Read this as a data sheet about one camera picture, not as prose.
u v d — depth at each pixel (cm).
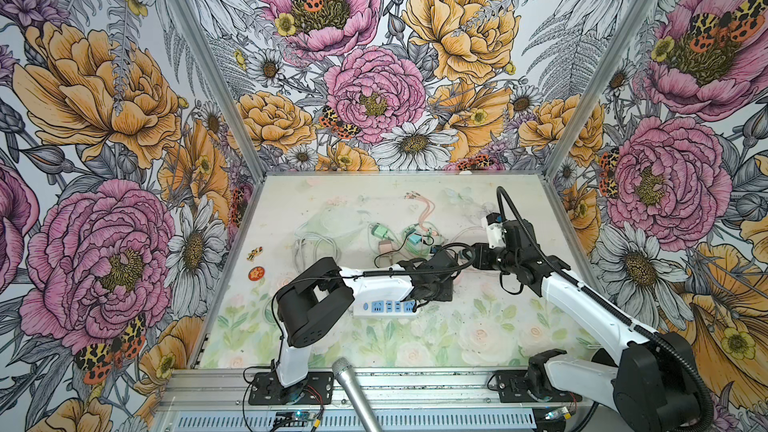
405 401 73
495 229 78
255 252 99
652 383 40
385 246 100
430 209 112
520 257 65
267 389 73
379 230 103
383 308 85
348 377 74
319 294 53
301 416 71
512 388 74
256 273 94
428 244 100
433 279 70
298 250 98
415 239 100
